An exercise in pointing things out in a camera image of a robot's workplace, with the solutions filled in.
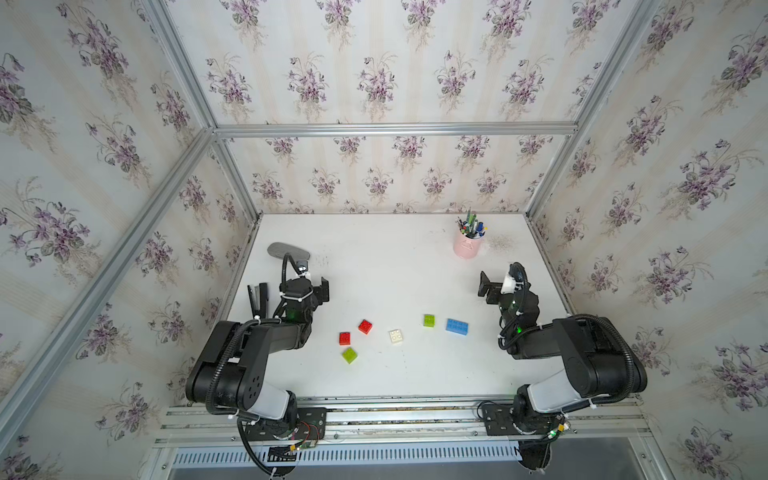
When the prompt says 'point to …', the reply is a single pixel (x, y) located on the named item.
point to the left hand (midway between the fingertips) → (307, 281)
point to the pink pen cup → (465, 247)
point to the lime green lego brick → (349, 355)
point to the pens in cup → (471, 228)
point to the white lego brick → (396, 336)
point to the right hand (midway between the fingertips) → (504, 274)
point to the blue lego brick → (457, 326)
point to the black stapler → (258, 298)
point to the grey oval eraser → (279, 250)
